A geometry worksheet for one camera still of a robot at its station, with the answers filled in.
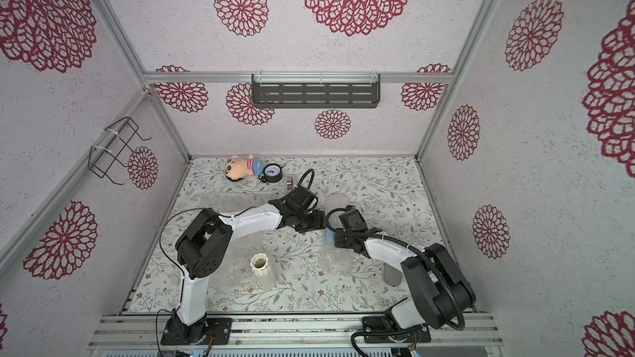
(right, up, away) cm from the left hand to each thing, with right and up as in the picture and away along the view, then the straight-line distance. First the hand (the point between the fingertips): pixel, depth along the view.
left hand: (324, 226), depth 92 cm
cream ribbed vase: (-18, -10, -21) cm, 30 cm away
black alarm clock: (-23, +20, +20) cm, 37 cm away
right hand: (+5, -3, 0) cm, 6 cm away
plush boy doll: (-38, +22, +14) cm, 46 cm away
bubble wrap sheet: (+4, -11, -7) cm, 14 cm away
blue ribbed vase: (+2, -4, -4) cm, 6 cm away
